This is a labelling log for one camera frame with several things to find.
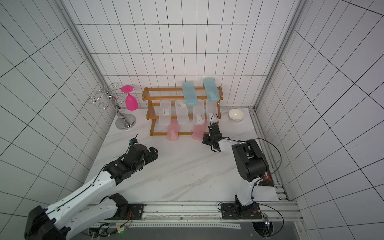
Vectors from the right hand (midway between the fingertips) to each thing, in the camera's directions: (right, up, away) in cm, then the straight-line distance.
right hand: (201, 137), depth 100 cm
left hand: (-30, -8, -19) cm, 36 cm away
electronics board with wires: (+28, -38, -33) cm, 58 cm away
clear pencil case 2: (+7, +18, -5) cm, 20 cm away
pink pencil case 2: (-2, +4, +3) cm, 5 cm away
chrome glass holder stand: (-56, +28, -11) cm, 64 cm away
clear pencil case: (-24, +17, -6) cm, 30 cm away
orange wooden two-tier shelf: (-30, +26, -14) cm, 42 cm away
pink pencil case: (-19, +5, 0) cm, 20 cm away
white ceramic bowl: (+27, +16, +11) cm, 34 cm away
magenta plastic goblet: (-48, +24, -1) cm, 54 cm away
